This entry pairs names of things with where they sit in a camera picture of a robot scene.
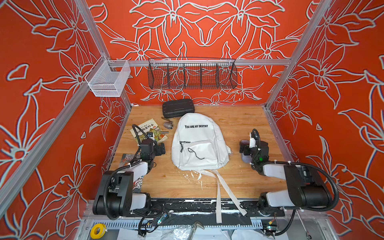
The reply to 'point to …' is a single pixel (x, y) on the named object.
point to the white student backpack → (197, 145)
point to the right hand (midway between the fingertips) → (246, 140)
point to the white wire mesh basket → (103, 82)
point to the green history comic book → (140, 132)
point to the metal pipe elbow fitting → (168, 125)
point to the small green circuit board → (272, 228)
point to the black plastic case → (174, 109)
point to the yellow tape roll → (102, 229)
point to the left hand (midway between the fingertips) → (155, 143)
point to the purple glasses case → (246, 158)
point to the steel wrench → (309, 236)
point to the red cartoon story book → (137, 184)
